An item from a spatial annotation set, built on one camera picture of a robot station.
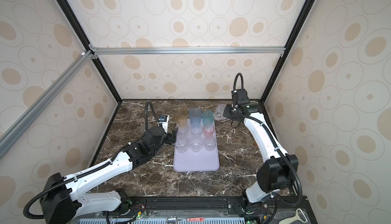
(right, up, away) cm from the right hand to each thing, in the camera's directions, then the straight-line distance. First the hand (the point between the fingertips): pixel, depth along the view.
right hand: (227, 112), depth 83 cm
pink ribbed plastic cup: (-9, -11, +16) cm, 22 cm away
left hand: (-28, -7, -7) cm, 29 cm away
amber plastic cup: (-27, -5, +20) cm, 34 cm away
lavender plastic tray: (-13, -29, +6) cm, 33 cm away
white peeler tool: (+29, -49, -13) cm, 58 cm away
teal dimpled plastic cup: (-10, -3, +13) cm, 17 cm away
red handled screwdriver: (-17, -49, -14) cm, 54 cm away
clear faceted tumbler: (-18, -11, +16) cm, 27 cm away
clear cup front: (-9, -19, +11) cm, 24 cm away
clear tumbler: (-18, -18, +9) cm, 27 cm away
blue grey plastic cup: (-19, -1, +20) cm, 27 cm away
